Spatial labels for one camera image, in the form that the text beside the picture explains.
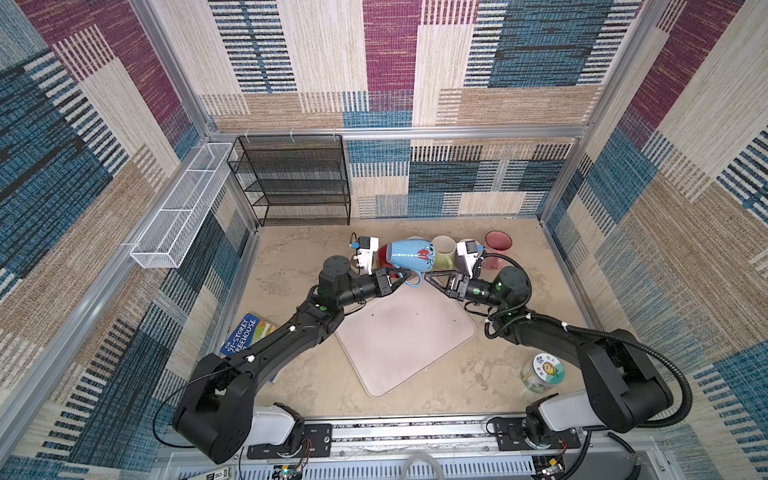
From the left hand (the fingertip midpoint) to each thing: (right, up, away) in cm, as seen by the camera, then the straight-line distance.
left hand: (412, 271), depth 72 cm
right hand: (+4, -3, +3) cm, 5 cm away
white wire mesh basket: (-57, +7, -2) cm, 58 cm away
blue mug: (+1, +4, -1) cm, 4 cm away
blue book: (-46, -18, +17) cm, 53 cm away
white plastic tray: (-5, -22, +19) cm, 30 cm away
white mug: (+4, +9, +30) cm, 31 cm away
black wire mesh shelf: (-39, +30, +36) cm, 61 cm away
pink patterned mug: (+30, +8, +28) cm, 42 cm away
